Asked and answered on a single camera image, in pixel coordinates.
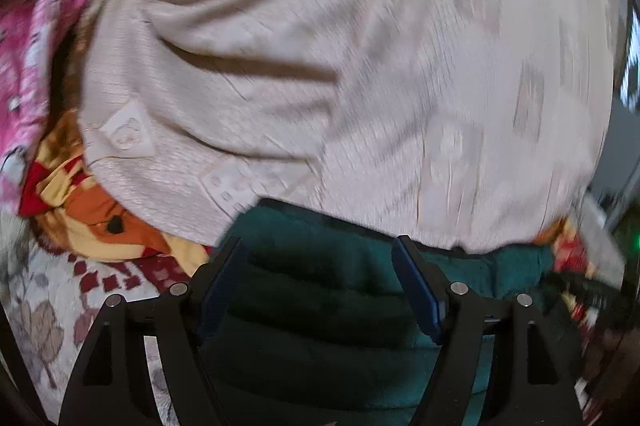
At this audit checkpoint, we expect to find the green quilted jacket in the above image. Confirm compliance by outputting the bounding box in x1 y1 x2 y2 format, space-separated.
207 200 558 426

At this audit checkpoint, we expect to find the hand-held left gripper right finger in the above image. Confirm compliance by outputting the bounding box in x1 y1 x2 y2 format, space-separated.
391 235 583 426

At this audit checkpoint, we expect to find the orange yellow printed cloth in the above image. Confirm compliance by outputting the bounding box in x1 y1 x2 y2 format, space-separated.
19 106 213 264

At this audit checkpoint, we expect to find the pink printed blanket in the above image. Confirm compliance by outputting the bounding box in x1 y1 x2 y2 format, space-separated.
0 0 146 214

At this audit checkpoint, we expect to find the leaf print bed sheet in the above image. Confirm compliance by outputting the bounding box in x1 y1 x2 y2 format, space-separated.
0 206 201 424

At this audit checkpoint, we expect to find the beige patterned blanket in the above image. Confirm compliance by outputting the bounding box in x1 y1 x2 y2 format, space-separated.
77 0 628 254

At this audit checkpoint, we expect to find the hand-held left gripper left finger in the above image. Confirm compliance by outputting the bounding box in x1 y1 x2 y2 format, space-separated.
59 236 248 426

